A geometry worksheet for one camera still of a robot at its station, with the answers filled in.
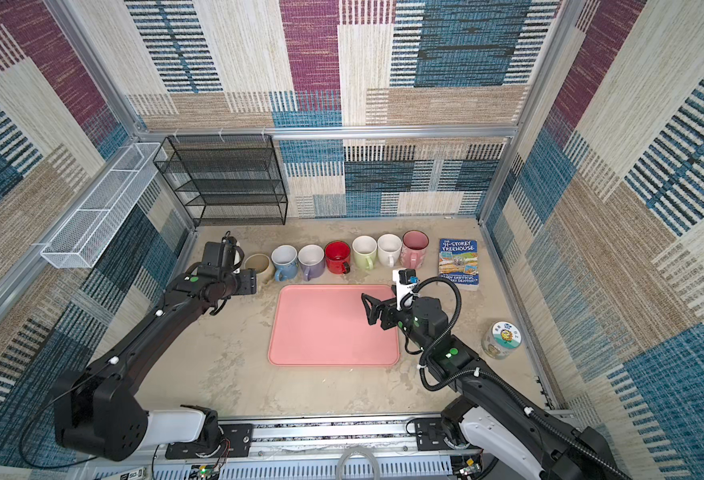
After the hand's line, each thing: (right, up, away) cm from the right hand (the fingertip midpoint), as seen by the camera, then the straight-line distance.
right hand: (378, 296), depth 77 cm
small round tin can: (+33, -12, +4) cm, 35 cm away
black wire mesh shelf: (-53, +37, +32) cm, 72 cm away
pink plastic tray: (-15, -12, +19) cm, 27 cm away
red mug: (-12, +9, +28) cm, 32 cm away
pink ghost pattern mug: (+13, +12, +20) cm, 27 cm away
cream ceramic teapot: (-35, +6, +20) cm, 41 cm away
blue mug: (-28, +8, +19) cm, 35 cm away
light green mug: (-3, +11, +22) cm, 25 cm away
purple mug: (-21, +9, +28) cm, 36 cm away
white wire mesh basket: (-70, +14, -6) cm, 71 cm away
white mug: (+6, +13, +27) cm, 30 cm away
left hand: (-37, +5, +7) cm, 38 cm away
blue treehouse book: (+30, +8, +28) cm, 41 cm away
